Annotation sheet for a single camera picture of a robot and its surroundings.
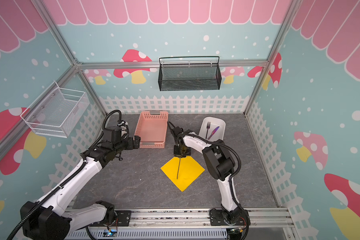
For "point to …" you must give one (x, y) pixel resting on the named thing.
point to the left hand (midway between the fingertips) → (132, 140)
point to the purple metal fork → (208, 127)
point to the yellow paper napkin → (189, 171)
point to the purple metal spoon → (178, 168)
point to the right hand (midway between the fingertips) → (178, 155)
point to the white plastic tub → (212, 128)
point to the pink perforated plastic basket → (152, 129)
